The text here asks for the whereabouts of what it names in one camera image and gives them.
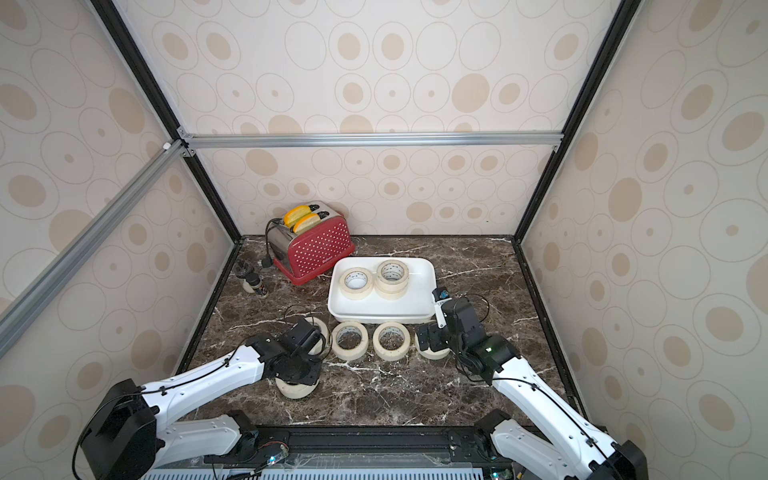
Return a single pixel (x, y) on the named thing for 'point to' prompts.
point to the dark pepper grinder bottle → (254, 280)
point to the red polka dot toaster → (308, 240)
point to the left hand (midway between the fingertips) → (323, 375)
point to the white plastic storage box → (416, 306)
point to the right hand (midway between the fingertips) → (431, 326)
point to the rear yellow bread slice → (295, 214)
